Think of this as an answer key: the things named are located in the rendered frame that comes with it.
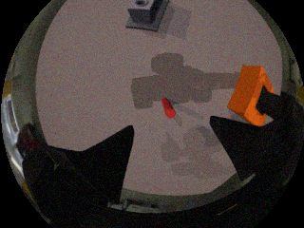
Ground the red peg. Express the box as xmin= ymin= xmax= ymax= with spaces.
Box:
xmin=162 ymin=98 xmax=176 ymax=118

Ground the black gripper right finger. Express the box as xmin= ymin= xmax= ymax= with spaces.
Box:
xmin=209 ymin=115 xmax=285 ymax=182

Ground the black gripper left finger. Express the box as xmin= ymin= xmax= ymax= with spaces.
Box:
xmin=47 ymin=125 xmax=134 ymax=204

